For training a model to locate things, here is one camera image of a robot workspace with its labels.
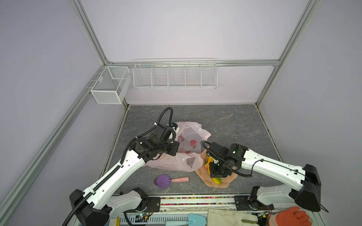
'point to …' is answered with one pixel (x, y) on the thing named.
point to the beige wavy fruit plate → (203, 173)
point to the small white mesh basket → (111, 84)
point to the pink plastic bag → (190, 157)
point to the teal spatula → (193, 220)
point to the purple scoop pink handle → (163, 181)
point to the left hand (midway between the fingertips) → (177, 148)
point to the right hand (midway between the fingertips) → (211, 177)
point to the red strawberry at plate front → (217, 180)
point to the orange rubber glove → (293, 216)
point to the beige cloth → (218, 217)
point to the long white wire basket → (175, 73)
